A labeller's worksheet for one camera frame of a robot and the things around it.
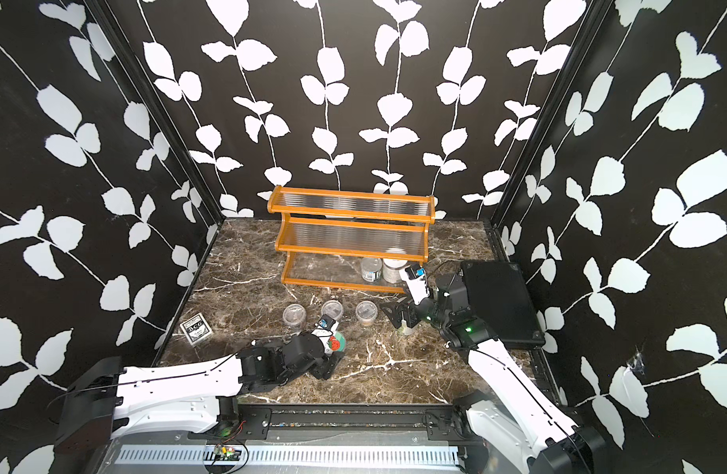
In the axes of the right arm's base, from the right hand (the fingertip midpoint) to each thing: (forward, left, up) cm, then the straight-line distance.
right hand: (392, 293), depth 77 cm
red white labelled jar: (-10, +15, -9) cm, 20 cm away
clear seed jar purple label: (-1, +29, -14) cm, 32 cm away
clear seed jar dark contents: (+3, +18, -14) cm, 23 cm away
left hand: (-10, +15, -10) cm, 21 cm away
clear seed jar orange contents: (+1, +7, -14) cm, 16 cm away
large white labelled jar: (+16, -1, -10) cm, 19 cm away
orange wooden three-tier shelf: (+38, +15, -22) cm, 47 cm away
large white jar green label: (-2, -5, -18) cm, 19 cm away
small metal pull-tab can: (+17, +6, -13) cm, 22 cm away
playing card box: (-3, +60, -17) cm, 62 cm away
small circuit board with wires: (-34, +41, -19) cm, 56 cm away
